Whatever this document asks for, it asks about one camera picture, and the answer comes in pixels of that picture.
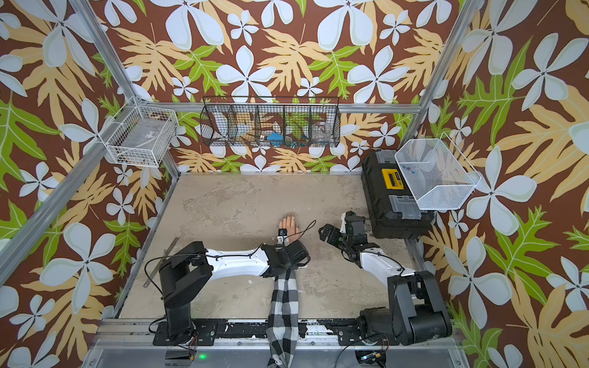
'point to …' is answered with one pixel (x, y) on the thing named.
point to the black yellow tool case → (393, 206)
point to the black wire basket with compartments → (271, 121)
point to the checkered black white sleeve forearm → (282, 323)
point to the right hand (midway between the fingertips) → (325, 232)
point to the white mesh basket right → (438, 174)
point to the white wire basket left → (140, 136)
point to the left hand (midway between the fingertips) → (294, 256)
